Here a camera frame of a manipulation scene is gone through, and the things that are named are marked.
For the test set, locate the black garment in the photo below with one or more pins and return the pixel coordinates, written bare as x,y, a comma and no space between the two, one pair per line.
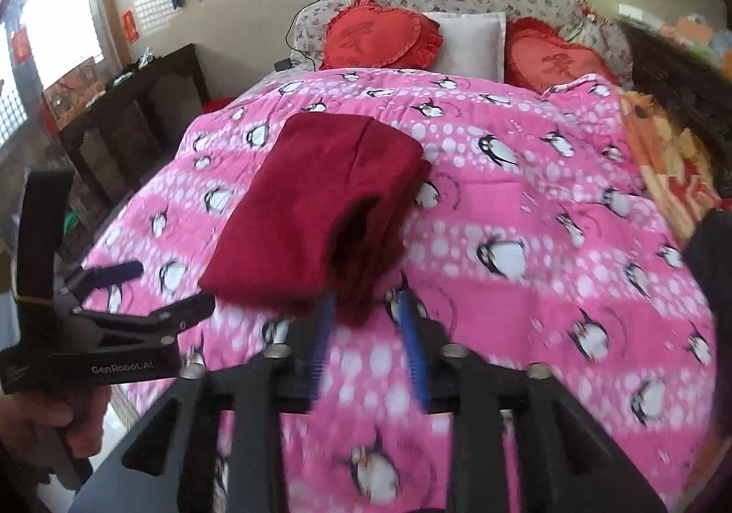
708,255

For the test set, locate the dark red fleece sweater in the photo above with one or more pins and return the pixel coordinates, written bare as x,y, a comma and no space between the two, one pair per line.
323,215

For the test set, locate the red heart cushion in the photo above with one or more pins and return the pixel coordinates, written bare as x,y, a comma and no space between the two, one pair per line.
373,36
537,58

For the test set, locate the pink penguin bedspread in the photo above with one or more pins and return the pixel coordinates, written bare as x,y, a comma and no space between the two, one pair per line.
531,241

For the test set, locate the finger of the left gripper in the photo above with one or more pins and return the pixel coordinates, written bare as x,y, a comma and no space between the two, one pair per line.
84,281
126,329

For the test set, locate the left red heart cushion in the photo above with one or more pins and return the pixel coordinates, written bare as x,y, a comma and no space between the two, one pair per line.
373,36

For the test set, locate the person's left hand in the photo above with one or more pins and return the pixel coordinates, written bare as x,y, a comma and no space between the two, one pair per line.
21,413

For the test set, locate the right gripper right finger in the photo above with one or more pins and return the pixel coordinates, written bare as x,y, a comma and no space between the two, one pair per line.
520,439

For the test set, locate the dark wooden bed frame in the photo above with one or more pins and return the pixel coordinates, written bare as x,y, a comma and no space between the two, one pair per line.
694,93

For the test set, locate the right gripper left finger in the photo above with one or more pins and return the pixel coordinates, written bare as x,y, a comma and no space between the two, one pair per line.
167,461

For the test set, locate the orange patterned blanket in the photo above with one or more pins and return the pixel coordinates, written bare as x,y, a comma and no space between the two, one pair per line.
673,162

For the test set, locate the right red heart cushion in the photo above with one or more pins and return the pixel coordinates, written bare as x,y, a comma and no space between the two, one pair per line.
537,58

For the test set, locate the red paper door sign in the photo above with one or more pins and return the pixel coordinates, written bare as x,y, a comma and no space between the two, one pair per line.
130,30

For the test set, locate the white pillow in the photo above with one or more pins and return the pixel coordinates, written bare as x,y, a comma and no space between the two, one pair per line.
473,45

